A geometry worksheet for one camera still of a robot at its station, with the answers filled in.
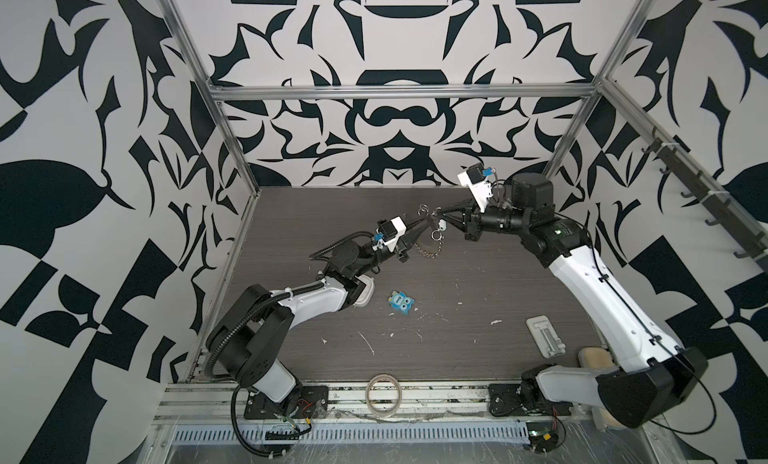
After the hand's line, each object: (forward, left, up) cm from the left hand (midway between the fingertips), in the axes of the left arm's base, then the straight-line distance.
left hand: (427, 212), depth 67 cm
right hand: (0, -3, +1) cm, 3 cm away
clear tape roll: (-29, +15, -34) cm, 47 cm away
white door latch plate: (-17, -34, -34) cm, 51 cm away
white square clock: (-4, +15, -32) cm, 36 cm away
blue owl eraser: (-6, +5, -33) cm, 34 cm away
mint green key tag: (-1, -3, -2) cm, 4 cm away
